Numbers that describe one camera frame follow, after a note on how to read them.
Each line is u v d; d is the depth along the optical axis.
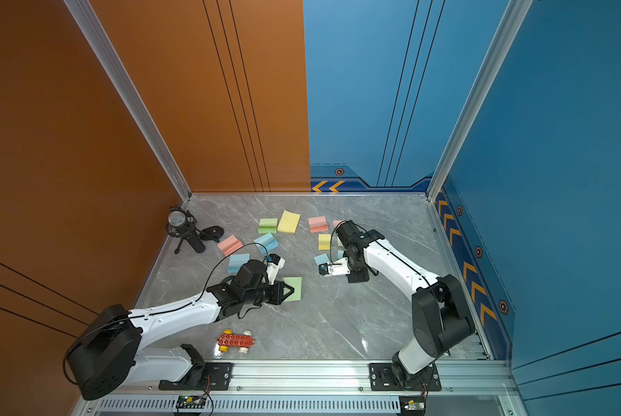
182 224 0.84
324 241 1.03
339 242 0.74
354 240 0.69
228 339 0.79
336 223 1.11
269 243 1.00
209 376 0.73
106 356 0.42
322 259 0.99
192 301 0.55
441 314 0.45
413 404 0.71
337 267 0.76
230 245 1.02
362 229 0.66
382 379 0.72
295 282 0.84
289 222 1.09
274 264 0.77
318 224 1.09
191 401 0.71
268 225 1.09
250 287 0.68
